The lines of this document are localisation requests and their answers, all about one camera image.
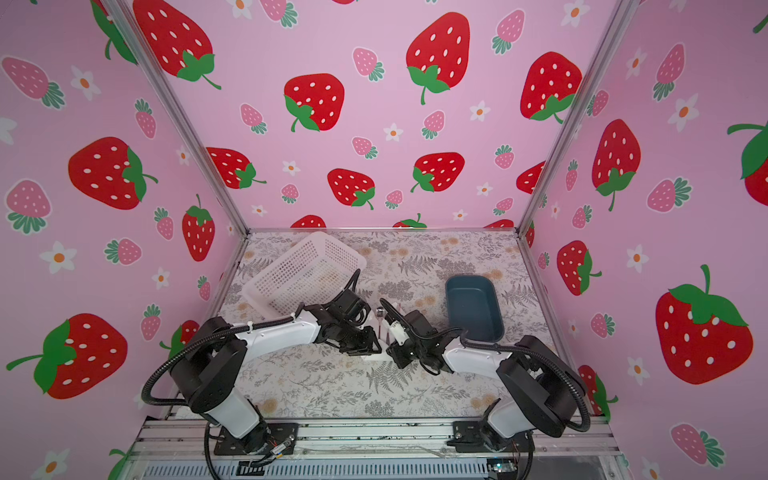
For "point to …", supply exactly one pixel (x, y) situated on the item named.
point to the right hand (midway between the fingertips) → (387, 349)
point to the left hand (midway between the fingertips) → (381, 351)
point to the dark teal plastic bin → (473, 306)
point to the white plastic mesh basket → (309, 270)
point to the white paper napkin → (381, 329)
